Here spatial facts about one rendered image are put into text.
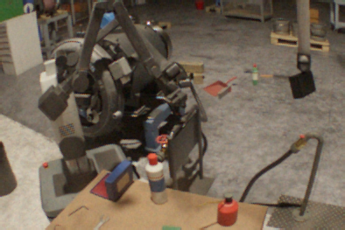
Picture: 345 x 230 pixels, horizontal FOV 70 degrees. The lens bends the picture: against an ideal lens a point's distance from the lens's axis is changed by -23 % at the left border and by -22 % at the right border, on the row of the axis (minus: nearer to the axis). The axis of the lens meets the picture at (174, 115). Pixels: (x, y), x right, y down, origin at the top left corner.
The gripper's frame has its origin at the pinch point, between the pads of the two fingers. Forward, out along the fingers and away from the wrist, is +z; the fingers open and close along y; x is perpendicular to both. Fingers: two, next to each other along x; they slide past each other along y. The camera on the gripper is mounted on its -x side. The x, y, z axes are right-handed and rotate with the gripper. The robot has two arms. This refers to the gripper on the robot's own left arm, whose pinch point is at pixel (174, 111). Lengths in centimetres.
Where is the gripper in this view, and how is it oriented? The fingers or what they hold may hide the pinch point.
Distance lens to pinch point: 187.8
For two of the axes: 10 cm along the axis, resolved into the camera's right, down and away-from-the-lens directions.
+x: -5.8, -3.3, 7.4
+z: 0.9, 8.8, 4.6
